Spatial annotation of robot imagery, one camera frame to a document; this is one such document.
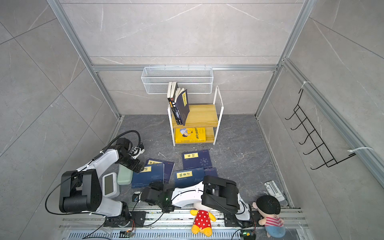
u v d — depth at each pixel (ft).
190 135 3.30
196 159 3.13
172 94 2.43
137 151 2.65
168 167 2.97
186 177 2.81
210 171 2.94
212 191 1.64
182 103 2.75
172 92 2.45
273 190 2.68
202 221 2.25
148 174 2.84
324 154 2.06
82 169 1.53
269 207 2.29
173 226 2.39
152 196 1.96
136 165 2.60
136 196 2.20
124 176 2.75
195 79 3.30
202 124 2.88
